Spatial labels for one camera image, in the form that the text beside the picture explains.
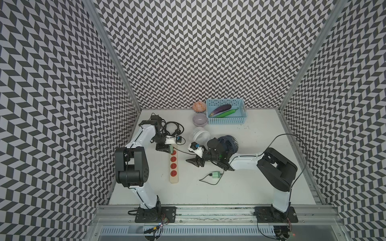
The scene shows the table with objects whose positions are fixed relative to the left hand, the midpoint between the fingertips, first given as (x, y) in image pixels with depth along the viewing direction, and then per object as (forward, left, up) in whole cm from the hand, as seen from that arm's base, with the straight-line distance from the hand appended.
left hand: (166, 146), depth 90 cm
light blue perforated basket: (+31, -40, -2) cm, 51 cm away
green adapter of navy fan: (-16, -30, -4) cm, 34 cm away
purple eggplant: (+33, -36, -2) cm, 49 cm away
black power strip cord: (+19, +1, -7) cm, 20 cm away
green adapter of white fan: (-3, -4, +1) cm, 5 cm away
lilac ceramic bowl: (+24, -21, -4) cm, 32 cm away
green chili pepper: (+29, -40, -4) cm, 50 cm away
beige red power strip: (-15, -6, -5) cm, 17 cm away
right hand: (-7, -15, +1) cm, 16 cm away
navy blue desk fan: (-2, -37, +5) cm, 38 cm away
